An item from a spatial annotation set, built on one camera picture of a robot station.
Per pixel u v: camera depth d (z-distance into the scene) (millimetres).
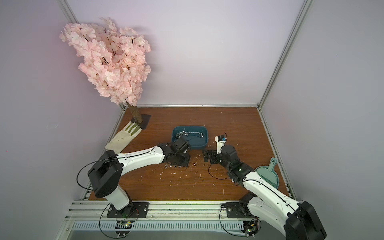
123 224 716
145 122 1103
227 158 599
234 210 724
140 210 730
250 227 698
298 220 389
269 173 832
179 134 1026
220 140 711
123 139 1005
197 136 1011
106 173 448
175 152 667
